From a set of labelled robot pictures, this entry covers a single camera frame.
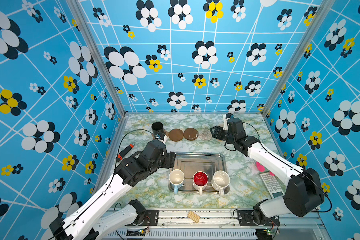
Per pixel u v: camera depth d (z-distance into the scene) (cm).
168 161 60
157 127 100
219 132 74
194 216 73
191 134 106
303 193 42
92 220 39
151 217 74
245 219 72
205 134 105
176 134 106
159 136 61
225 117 76
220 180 85
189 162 93
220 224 72
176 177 85
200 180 85
